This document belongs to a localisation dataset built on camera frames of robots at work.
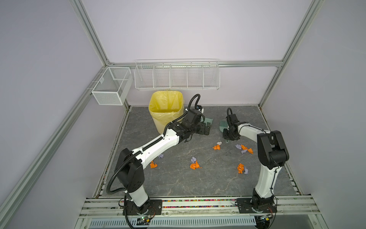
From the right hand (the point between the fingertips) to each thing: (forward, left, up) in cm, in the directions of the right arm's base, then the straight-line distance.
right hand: (227, 137), depth 101 cm
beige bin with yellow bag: (+18, +45, +13) cm, 50 cm away
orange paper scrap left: (-22, +50, +1) cm, 55 cm away
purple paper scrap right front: (-24, -7, +1) cm, 25 cm away
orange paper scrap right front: (-23, -4, +1) cm, 23 cm away
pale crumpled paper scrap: (-5, +7, +1) cm, 9 cm away
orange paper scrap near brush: (-9, +9, +1) cm, 13 cm away
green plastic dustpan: (+15, +13, +1) cm, 19 cm away
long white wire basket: (+33, +36, +31) cm, 57 cm away
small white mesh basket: (+30, +83, +22) cm, 91 cm away
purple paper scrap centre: (-18, +25, +2) cm, 30 cm away
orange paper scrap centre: (-22, +24, +1) cm, 33 cm away
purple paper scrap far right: (-8, -6, +1) cm, 10 cm away
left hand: (-7, +18, +22) cm, 29 cm away
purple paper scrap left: (-15, +46, +2) cm, 48 cm away
